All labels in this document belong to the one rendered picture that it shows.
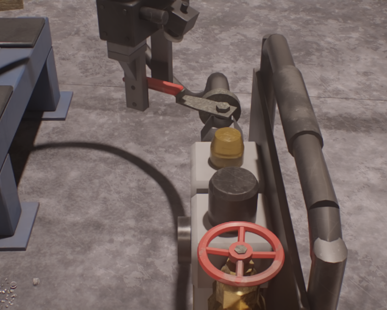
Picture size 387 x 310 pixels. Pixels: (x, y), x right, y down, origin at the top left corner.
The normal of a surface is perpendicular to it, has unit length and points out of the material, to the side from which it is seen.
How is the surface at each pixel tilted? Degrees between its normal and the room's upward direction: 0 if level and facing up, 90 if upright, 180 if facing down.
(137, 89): 90
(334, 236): 37
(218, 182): 0
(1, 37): 0
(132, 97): 90
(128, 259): 0
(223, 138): 16
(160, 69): 90
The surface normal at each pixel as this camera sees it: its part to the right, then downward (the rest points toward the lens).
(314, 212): -0.70, -0.26
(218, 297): -0.92, 0.23
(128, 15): -0.47, 0.52
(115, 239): 0.00, -0.81
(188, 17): 0.33, -0.65
